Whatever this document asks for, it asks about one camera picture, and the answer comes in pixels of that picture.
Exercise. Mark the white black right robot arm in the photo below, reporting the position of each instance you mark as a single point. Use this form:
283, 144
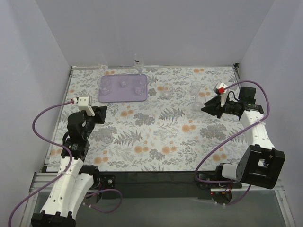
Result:
261, 163

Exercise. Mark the tall clear champagne flute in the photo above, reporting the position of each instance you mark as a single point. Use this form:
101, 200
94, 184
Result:
139, 63

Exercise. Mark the short clear tumbler glass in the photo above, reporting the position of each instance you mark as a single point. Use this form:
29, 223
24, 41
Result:
167, 90

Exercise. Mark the clear stemmed wine glass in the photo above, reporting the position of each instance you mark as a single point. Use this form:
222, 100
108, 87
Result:
102, 63

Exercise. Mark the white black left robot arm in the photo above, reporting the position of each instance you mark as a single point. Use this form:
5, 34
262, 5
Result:
75, 178

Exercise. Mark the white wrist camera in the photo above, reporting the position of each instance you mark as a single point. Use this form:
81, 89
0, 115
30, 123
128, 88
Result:
221, 90
84, 104

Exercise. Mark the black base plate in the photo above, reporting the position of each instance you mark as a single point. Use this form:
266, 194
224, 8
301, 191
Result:
154, 184

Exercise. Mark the lilac plastic tray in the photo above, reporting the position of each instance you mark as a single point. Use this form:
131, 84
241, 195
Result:
119, 94

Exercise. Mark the clear ribbed tumbler glass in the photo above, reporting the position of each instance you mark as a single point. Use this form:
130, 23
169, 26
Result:
104, 84

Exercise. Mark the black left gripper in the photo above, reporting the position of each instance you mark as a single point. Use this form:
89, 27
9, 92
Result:
98, 114

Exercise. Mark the floral patterned table mat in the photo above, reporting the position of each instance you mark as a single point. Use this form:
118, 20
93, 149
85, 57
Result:
162, 134

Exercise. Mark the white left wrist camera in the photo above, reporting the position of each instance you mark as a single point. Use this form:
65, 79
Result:
84, 104

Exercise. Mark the aluminium frame rail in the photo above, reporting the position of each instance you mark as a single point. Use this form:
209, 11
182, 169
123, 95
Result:
203, 177

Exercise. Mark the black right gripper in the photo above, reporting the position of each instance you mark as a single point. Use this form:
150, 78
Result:
219, 108

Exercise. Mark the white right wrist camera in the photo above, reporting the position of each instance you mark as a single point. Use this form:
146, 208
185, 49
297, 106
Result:
221, 90

